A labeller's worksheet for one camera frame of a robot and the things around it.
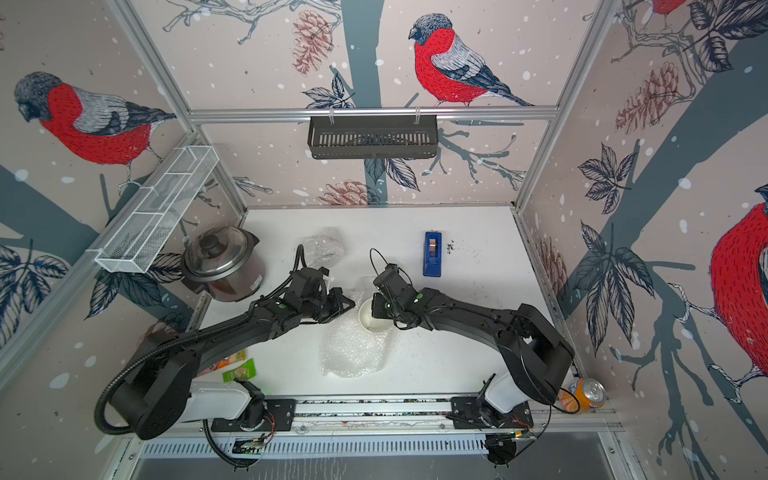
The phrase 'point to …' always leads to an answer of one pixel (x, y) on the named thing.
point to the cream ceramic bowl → (371, 323)
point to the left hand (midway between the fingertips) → (361, 299)
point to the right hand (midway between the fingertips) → (373, 302)
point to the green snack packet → (246, 372)
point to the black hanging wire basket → (373, 136)
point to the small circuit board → (247, 446)
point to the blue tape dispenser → (432, 254)
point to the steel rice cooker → (225, 263)
